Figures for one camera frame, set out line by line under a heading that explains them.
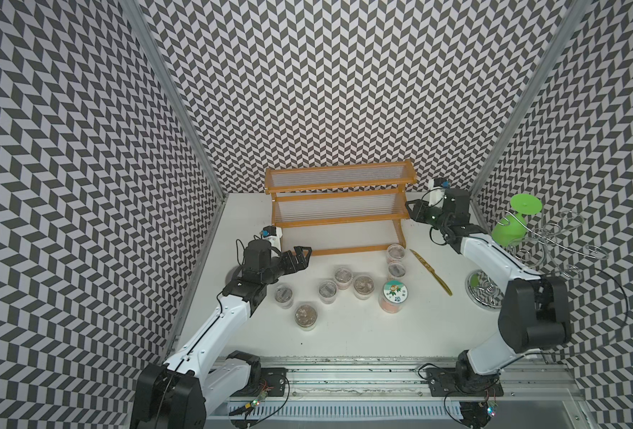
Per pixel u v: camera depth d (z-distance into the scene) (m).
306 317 0.79
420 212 0.77
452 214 0.68
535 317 0.45
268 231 0.72
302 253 0.73
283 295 0.83
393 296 0.81
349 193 0.87
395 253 0.94
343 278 0.87
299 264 0.72
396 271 0.90
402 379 0.75
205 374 0.44
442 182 0.77
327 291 0.85
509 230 0.79
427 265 0.98
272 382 0.72
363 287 0.85
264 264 0.63
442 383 0.72
